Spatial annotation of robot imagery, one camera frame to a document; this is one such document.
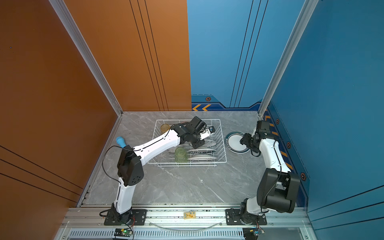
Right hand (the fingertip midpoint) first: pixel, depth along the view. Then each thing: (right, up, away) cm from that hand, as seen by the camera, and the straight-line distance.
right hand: (244, 142), depth 88 cm
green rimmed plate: (-3, -3, +16) cm, 17 cm away
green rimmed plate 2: (-25, -7, +7) cm, 27 cm away
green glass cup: (-37, -7, -3) cm, 38 cm away
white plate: (-25, -7, -9) cm, 28 cm away
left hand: (-25, +3, 0) cm, 25 cm away
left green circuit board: (-62, -41, -17) cm, 77 cm away
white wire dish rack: (-46, -11, +3) cm, 48 cm away
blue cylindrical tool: (-80, -1, +12) cm, 80 cm away
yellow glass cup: (-50, +8, +9) cm, 51 cm away
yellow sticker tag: (-32, -35, -14) cm, 50 cm away
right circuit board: (-3, -41, -18) cm, 45 cm away
